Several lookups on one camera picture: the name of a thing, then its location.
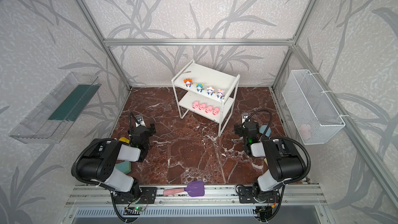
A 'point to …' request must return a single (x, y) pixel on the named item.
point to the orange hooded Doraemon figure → (188, 82)
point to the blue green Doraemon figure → (199, 87)
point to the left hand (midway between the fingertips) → (144, 118)
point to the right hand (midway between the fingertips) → (246, 118)
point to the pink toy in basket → (304, 129)
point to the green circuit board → (139, 208)
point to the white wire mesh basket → (314, 117)
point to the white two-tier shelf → (209, 76)
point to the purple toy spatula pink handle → (195, 188)
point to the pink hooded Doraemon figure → (220, 94)
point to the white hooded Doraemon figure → (210, 90)
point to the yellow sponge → (266, 161)
